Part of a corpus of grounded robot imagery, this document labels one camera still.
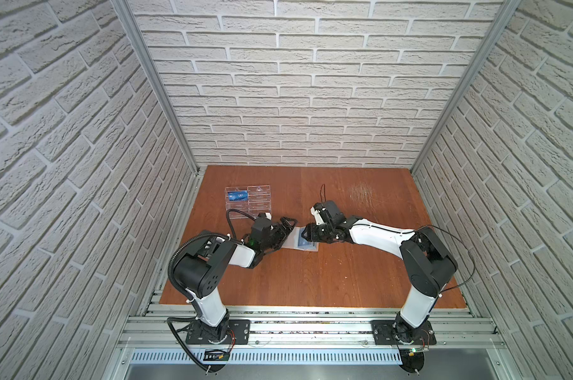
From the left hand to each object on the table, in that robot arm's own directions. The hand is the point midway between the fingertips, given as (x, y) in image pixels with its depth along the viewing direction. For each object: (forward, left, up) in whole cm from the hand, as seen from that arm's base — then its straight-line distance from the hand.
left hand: (298, 224), depth 92 cm
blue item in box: (+15, +27, 0) cm, 31 cm away
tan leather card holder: (-3, +1, -7) cm, 8 cm away
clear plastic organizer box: (+14, +20, -3) cm, 25 cm away
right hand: (-3, -4, -2) cm, 6 cm away
